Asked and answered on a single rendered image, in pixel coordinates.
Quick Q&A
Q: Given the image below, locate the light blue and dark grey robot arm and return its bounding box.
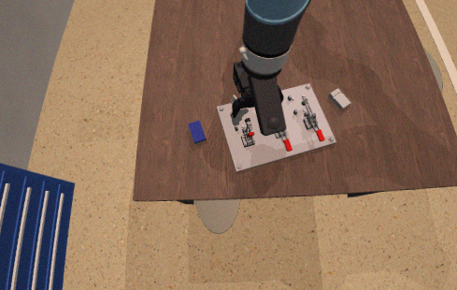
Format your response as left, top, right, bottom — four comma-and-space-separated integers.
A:
239, 0, 311, 136

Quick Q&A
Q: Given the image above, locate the black toggle clamp with red handle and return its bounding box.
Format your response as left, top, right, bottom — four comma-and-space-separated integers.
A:
301, 97, 324, 141

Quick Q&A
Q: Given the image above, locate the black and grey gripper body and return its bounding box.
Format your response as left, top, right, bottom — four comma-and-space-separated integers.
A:
233, 60, 281, 108

